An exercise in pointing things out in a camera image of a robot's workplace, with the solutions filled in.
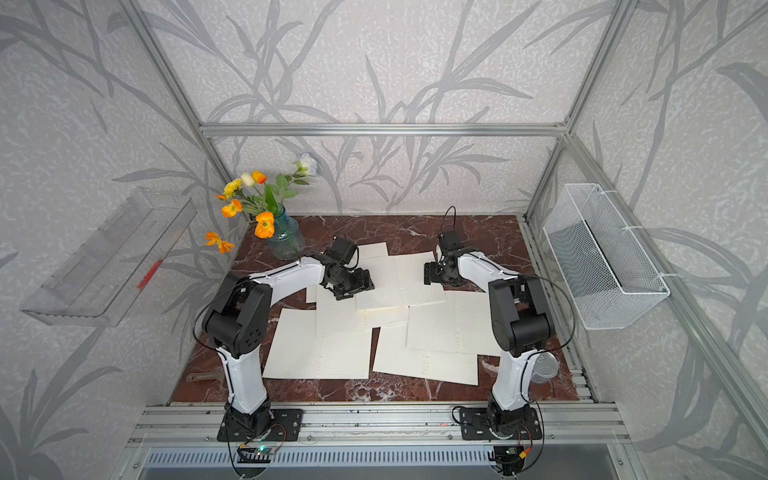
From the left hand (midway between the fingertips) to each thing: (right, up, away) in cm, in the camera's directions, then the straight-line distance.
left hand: (368, 288), depth 95 cm
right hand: (+22, +4, +4) cm, 23 cm away
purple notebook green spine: (+30, -10, -4) cm, 32 cm away
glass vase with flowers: (-31, +27, -6) cm, 42 cm away
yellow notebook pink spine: (+10, +2, +6) cm, 12 cm away
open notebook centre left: (-7, -8, -5) cm, 12 cm away
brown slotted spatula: (-39, -21, -15) cm, 47 cm away
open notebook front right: (+9, -18, -10) cm, 22 cm away
